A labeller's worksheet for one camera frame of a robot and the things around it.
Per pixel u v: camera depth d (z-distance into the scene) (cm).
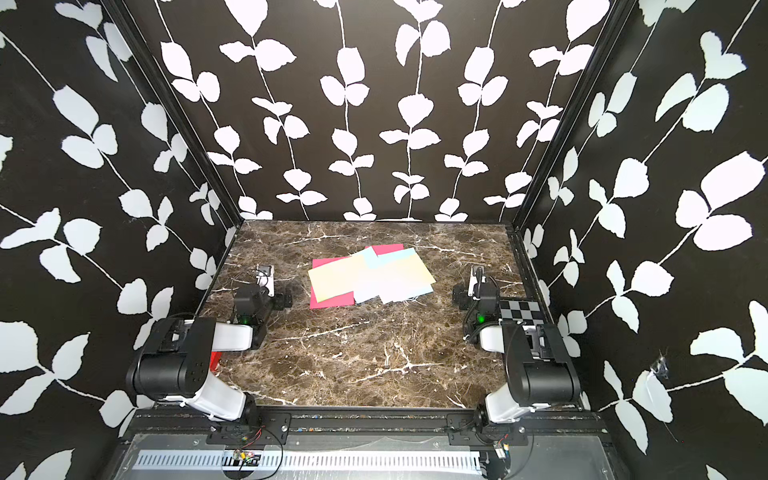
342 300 99
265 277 78
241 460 72
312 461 70
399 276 105
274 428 73
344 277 105
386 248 115
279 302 86
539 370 46
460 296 86
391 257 111
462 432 73
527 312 93
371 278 105
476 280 81
